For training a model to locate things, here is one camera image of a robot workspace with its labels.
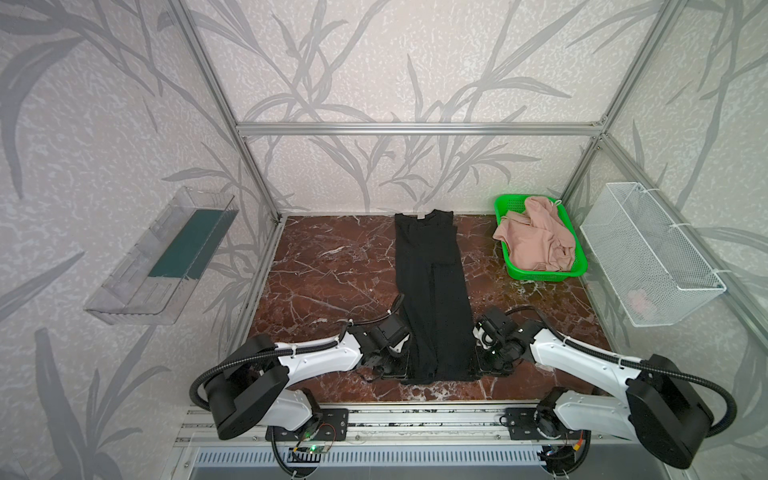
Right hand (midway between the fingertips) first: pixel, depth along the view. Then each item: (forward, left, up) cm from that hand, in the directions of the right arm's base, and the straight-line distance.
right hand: (472, 362), depth 83 cm
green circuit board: (-20, +41, 0) cm, 46 cm away
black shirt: (+26, +10, 0) cm, 28 cm away
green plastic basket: (+59, -25, +5) cm, 64 cm away
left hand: (-2, +16, +2) cm, 16 cm away
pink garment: (+40, -27, +7) cm, 48 cm away
